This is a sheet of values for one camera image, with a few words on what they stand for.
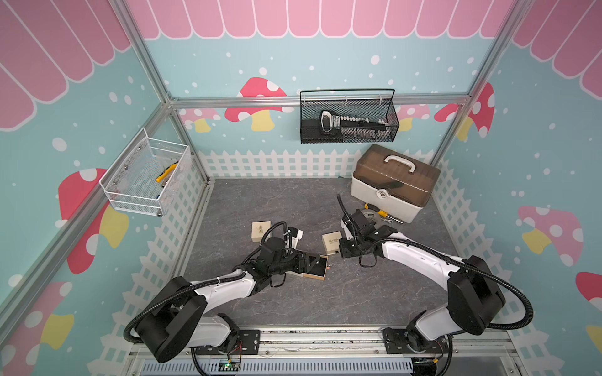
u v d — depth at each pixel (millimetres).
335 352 742
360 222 673
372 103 895
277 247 659
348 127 877
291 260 727
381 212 1050
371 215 1028
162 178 756
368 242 621
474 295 431
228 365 720
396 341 742
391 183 950
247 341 742
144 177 775
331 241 935
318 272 874
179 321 426
